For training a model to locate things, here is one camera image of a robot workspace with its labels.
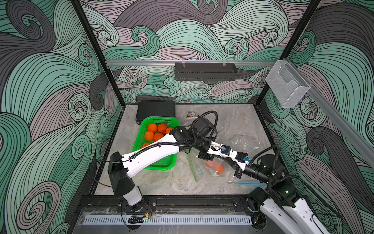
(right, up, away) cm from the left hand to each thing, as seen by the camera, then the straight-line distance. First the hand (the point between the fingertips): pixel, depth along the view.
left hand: (219, 149), depth 66 cm
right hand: (+2, -4, -1) cm, 4 cm away
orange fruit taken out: (-38, +7, +32) cm, 50 cm away
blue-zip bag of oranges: (+19, -22, +13) cm, 31 cm away
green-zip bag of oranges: (-7, -18, +18) cm, 26 cm away
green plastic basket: (-45, +10, +31) cm, 56 cm away
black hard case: (-38, +21, +53) cm, 68 cm away
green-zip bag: (+3, -13, +13) cm, 18 cm away
